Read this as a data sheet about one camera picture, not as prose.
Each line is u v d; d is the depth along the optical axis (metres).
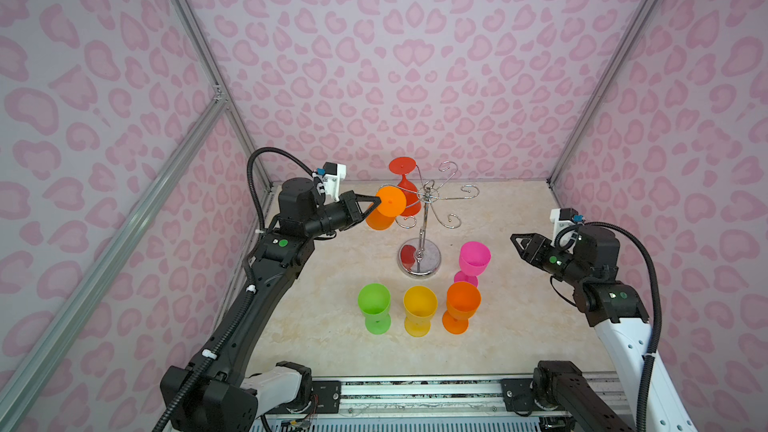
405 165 0.82
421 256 0.98
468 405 0.72
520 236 0.69
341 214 0.61
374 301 0.78
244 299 0.44
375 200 0.68
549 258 0.62
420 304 0.79
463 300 0.79
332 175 0.63
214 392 0.38
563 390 0.61
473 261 0.82
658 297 0.49
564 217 0.64
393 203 0.70
